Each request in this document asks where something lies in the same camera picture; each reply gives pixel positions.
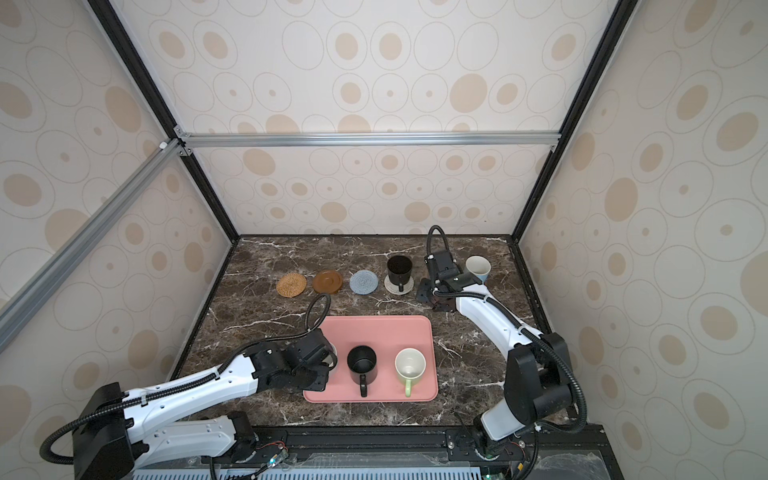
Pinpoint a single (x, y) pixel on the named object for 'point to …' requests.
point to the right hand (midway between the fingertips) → (425, 294)
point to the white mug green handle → (410, 365)
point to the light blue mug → (479, 266)
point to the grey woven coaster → (363, 282)
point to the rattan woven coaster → (291, 285)
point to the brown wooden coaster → (327, 282)
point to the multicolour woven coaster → (394, 288)
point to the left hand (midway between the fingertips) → (334, 379)
